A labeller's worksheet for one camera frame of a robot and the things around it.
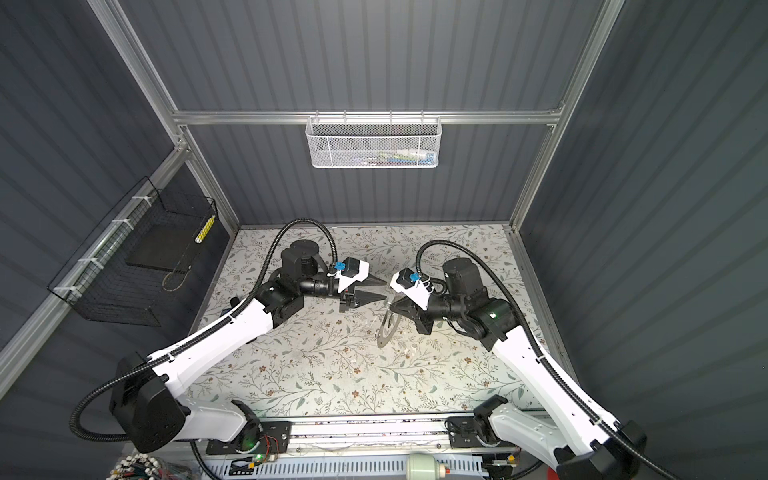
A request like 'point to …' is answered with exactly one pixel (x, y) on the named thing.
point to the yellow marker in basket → (204, 230)
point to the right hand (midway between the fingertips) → (398, 306)
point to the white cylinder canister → (422, 467)
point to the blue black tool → (234, 301)
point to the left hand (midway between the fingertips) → (387, 287)
